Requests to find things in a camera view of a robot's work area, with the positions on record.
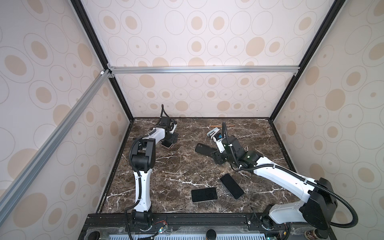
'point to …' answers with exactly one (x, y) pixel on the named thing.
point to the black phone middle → (203, 194)
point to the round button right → (316, 234)
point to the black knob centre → (211, 234)
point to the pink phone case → (172, 144)
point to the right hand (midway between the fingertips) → (216, 151)
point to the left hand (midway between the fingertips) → (173, 133)
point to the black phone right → (232, 186)
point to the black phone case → (205, 149)
